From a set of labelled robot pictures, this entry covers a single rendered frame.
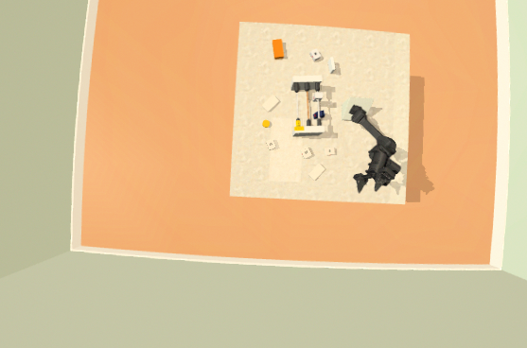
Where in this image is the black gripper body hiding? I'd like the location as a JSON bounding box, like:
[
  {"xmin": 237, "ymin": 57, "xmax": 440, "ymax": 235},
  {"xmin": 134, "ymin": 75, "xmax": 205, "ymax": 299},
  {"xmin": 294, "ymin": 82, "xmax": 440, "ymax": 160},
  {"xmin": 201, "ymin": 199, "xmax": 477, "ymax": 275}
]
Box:
[{"xmin": 353, "ymin": 160, "xmax": 395, "ymax": 183}]

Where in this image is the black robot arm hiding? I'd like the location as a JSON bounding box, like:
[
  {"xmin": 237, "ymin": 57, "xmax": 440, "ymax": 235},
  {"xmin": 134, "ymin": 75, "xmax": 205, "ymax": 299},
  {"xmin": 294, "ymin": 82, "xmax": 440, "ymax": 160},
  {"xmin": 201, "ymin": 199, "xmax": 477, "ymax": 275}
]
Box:
[{"xmin": 348, "ymin": 104, "xmax": 401, "ymax": 174}]

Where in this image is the orange rectangular block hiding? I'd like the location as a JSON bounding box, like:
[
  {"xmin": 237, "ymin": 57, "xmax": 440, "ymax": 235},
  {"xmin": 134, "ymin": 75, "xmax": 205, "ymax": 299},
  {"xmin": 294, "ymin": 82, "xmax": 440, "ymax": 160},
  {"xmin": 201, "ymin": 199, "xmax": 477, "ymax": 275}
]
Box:
[{"xmin": 272, "ymin": 39, "xmax": 284, "ymax": 60}]

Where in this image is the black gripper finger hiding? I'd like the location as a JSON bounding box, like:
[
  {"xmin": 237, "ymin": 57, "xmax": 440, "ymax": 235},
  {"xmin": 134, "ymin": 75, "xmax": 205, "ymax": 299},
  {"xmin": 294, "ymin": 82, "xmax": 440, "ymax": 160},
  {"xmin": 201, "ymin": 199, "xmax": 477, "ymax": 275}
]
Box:
[
  {"xmin": 375, "ymin": 172, "xmax": 391, "ymax": 192},
  {"xmin": 355, "ymin": 178, "xmax": 367, "ymax": 193}
]

